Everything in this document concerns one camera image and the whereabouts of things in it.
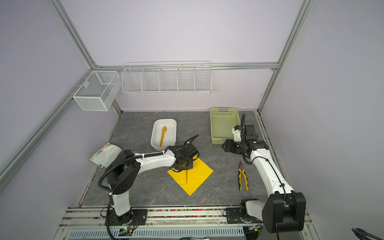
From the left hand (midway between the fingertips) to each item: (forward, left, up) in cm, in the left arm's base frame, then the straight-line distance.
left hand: (189, 167), depth 89 cm
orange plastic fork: (+30, +18, -1) cm, 35 cm away
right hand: (+5, -23, +13) cm, 27 cm away
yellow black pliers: (-4, -31, -1) cm, 32 cm away
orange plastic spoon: (-5, +2, -1) cm, 5 cm away
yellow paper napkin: (-6, -5, -1) cm, 7 cm away
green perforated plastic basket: (+38, -28, -2) cm, 47 cm away
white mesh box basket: (+37, +55, +28) cm, 72 cm away
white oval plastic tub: (+23, +13, -1) cm, 26 cm away
